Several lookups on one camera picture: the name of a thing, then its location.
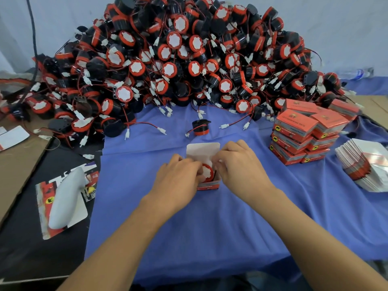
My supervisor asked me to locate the stack of box blanks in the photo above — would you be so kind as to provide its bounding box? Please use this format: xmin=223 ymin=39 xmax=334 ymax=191
xmin=335 ymin=138 xmax=388 ymax=193

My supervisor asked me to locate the brown cardboard piece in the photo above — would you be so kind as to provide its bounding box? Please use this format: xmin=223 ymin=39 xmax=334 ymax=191
xmin=0 ymin=121 xmax=52 ymax=225

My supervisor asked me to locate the person's right hand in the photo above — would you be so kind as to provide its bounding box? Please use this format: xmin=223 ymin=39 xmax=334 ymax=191
xmin=211 ymin=140 xmax=277 ymax=207

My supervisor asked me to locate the person's left forearm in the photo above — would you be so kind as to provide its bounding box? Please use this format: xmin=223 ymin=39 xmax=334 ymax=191
xmin=57 ymin=203 xmax=173 ymax=291

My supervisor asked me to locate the clear plastic water bottle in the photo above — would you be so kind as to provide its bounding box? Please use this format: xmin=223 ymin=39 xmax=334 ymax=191
xmin=338 ymin=67 xmax=374 ymax=81

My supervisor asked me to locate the brown cardboard sheet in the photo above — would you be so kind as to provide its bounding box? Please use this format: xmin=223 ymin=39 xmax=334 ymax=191
xmin=354 ymin=95 xmax=388 ymax=131

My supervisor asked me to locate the pile of black red buzzers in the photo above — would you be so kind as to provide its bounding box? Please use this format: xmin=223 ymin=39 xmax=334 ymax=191
xmin=0 ymin=0 xmax=358 ymax=149

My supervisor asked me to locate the person's right forearm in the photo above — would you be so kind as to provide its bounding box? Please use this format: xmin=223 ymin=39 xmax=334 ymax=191
xmin=255 ymin=188 xmax=388 ymax=291

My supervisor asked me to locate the black hanging cable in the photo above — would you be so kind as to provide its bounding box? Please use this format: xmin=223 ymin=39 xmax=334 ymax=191
xmin=27 ymin=0 xmax=39 ymax=58

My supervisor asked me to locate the blue table cloth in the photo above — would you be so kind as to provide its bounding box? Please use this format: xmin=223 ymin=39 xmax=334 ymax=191
xmin=85 ymin=76 xmax=388 ymax=285

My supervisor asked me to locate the person's left hand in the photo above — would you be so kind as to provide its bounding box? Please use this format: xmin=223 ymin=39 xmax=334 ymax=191
xmin=142 ymin=154 xmax=207 ymax=219

